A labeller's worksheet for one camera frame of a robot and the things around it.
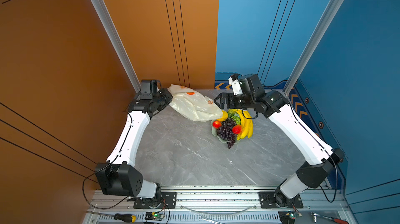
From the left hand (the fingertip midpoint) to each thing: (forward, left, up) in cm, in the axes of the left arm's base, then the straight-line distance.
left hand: (173, 93), depth 79 cm
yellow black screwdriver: (-50, +17, -27) cm, 59 cm away
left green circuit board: (-49, +8, -31) cm, 58 cm away
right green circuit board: (-48, -55, -30) cm, 79 cm away
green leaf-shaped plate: (-9, -22, -24) cm, 34 cm away
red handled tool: (-49, -74, -27) cm, 93 cm away
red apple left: (-6, -23, -19) cm, 31 cm away
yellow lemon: (0, -28, -20) cm, 34 cm away
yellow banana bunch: (-7, -41, -18) cm, 45 cm away
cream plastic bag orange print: (-2, -10, -6) cm, 12 cm away
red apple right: (-11, -34, -17) cm, 40 cm away
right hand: (-8, -24, +4) cm, 25 cm away
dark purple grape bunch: (-10, -28, -21) cm, 37 cm away
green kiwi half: (-2, -35, -19) cm, 40 cm away
